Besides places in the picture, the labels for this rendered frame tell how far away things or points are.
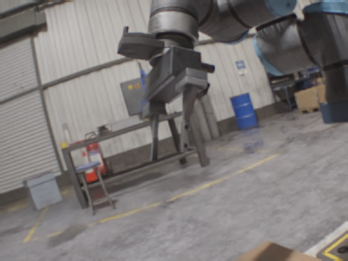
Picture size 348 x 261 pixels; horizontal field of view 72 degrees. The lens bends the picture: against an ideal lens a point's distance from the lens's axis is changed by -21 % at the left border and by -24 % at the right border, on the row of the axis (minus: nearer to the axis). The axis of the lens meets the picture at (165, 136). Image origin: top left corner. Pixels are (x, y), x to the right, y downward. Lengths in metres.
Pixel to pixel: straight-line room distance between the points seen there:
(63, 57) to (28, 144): 2.44
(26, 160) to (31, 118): 1.10
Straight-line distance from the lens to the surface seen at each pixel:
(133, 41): 0.46
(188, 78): 0.38
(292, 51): 0.81
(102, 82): 7.59
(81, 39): 7.93
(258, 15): 0.55
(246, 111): 7.60
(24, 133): 7.64
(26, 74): 7.83
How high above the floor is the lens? 0.86
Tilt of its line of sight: 4 degrees down
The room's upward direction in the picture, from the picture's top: 17 degrees counter-clockwise
